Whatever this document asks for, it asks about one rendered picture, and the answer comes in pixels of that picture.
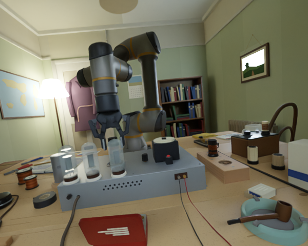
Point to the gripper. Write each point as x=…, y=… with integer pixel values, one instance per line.
x=108, y=118

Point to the white paper sheet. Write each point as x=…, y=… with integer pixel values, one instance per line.
x=227, y=136

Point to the floor lamp with cream shade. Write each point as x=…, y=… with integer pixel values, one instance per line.
x=54, y=88

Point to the brown bookcase with books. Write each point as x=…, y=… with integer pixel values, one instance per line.
x=182, y=107

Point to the framed landscape picture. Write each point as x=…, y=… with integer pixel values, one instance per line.
x=254, y=62

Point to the dark coil with copper winding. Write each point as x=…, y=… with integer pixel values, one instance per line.
x=213, y=148

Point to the red flat tin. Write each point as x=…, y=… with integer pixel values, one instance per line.
x=113, y=230

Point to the glass valve with white base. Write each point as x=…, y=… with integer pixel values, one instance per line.
x=117, y=159
x=71, y=169
x=92, y=161

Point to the small white matchbox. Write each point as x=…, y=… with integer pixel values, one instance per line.
x=261, y=191

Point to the framed blue wall map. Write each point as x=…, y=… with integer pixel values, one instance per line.
x=18, y=94

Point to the round cream ceiling light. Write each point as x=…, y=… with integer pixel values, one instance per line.
x=118, y=5

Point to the cream coil with black cap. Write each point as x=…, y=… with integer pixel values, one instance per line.
x=278, y=162

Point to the brown bentwood chair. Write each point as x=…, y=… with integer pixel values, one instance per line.
x=295, y=115

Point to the wall calendar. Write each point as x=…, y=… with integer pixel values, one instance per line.
x=135, y=87

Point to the brown tobacco pipe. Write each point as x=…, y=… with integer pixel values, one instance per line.
x=283, y=211

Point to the wooden coil rack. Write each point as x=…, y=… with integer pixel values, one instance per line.
x=226, y=170

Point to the cream door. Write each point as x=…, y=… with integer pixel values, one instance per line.
x=60, y=115

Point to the purple dressing gown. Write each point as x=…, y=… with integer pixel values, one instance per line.
x=79, y=102

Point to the black volume knob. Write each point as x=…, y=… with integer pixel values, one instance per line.
x=145, y=157

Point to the yellow book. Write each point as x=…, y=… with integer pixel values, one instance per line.
x=204, y=136

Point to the teal ashtray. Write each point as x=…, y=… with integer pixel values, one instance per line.
x=254, y=230

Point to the grey-blue receiver chassis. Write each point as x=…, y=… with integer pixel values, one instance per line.
x=133, y=184

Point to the dark grey screening can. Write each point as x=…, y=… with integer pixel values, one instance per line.
x=165, y=150

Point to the black flat case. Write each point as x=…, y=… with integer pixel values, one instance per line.
x=200, y=142

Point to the brown box with black top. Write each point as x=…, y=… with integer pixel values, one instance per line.
x=256, y=143

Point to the cream coil with black ends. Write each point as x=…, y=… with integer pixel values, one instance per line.
x=252, y=155

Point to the small black front knob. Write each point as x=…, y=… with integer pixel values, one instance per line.
x=69, y=196

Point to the striped brown coil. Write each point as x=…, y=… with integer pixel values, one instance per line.
x=265, y=127

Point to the black switch with red top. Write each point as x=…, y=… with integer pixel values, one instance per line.
x=169, y=160

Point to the brown terminal plate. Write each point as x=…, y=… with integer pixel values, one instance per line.
x=181, y=176

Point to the blue pencil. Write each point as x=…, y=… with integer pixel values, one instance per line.
x=33, y=160

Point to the white box with blue stripe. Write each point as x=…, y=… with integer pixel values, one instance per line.
x=304, y=164

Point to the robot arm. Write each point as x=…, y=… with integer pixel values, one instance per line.
x=146, y=77

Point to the black tape roll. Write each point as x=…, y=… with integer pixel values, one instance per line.
x=45, y=200

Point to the grey metal cylinder can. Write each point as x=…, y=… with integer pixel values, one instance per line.
x=56, y=169

